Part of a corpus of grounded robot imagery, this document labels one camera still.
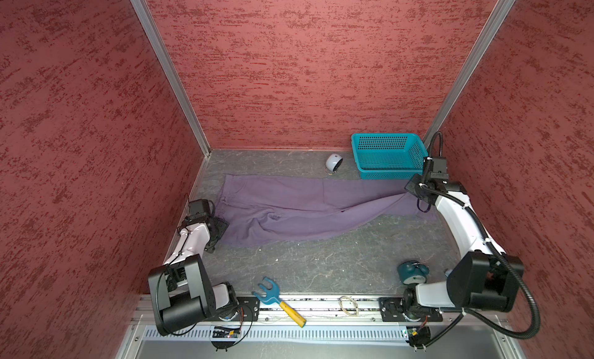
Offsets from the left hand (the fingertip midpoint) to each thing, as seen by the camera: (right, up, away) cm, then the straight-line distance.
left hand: (221, 236), depth 88 cm
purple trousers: (+16, +9, +7) cm, 19 cm away
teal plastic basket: (+79, +34, +34) cm, 92 cm away
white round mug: (+47, +30, +19) cm, 59 cm away
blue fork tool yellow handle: (+22, -16, -13) cm, 30 cm away
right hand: (+74, +19, -3) cm, 76 cm away
